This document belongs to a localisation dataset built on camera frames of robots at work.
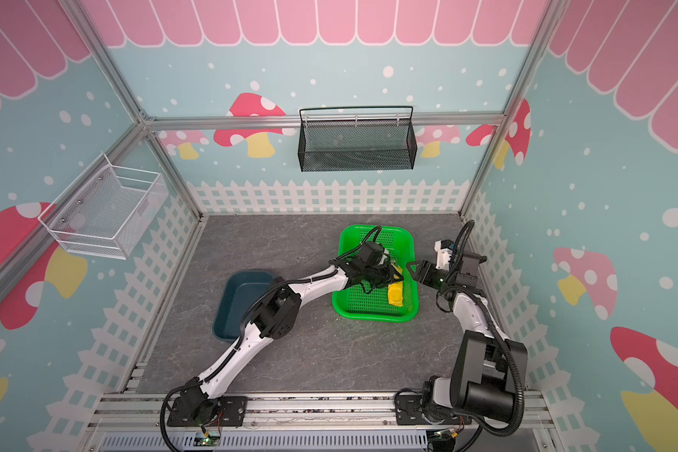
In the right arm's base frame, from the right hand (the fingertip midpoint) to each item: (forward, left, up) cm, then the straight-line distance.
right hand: (414, 266), depth 88 cm
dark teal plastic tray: (-1, +59, -12) cm, 60 cm away
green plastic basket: (-7, +19, -13) cm, 24 cm away
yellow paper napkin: (-3, +5, -10) cm, 12 cm away
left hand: (+1, +2, -11) cm, 12 cm away
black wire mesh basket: (+37, +18, +22) cm, 47 cm away
